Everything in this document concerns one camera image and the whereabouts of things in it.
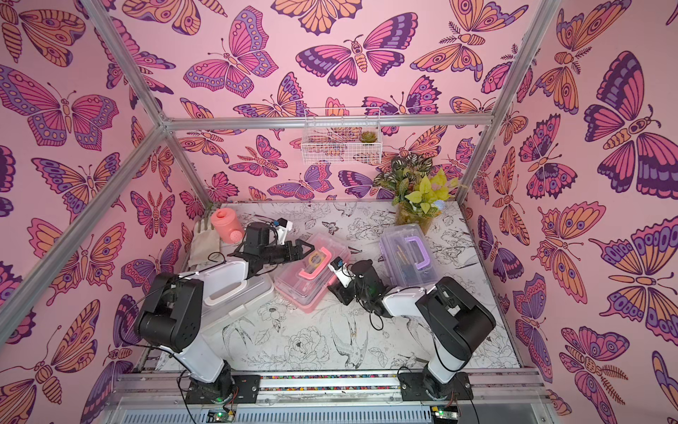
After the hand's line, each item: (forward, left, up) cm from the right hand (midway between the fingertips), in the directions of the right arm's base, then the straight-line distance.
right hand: (336, 279), depth 91 cm
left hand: (+8, +9, +7) cm, 13 cm away
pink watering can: (+19, +42, +4) cm, 46 cm away
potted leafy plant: (+25, -29, +17) cm, 42 cm away
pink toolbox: (-4, +10, +4) cm, 11 cm away
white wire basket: (+42, -1, +29) cm, 51 cm away
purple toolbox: (+7, -25, +4) cm, 26 cm away
